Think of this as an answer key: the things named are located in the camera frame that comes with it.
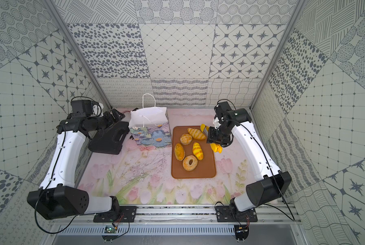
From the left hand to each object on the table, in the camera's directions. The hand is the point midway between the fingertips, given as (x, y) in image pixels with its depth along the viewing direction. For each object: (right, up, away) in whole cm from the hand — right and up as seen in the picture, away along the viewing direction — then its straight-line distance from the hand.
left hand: (123, 119), depth 76 cm
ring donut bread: (+34, -26, +13) cm, 45 cm away
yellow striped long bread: (+39, -20, +17) cm, 47 cm away
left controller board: (-5, -53, -4) cm, 53 cm away
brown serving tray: (+44, -30, +14) cm, 55 cm away
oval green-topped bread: (+28, -20, +15) cm, 37 cm away
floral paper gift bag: (+13, -3, +1) cm, 14 cm away
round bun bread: (+32, -13, +22) cm, 41 cm away
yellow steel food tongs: (+45, -13, -11) cm, 48 cm away
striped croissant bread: (+39, -10, +25) cm, 47 cm away
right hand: (+45, -13, -3) cm, 47 cm away
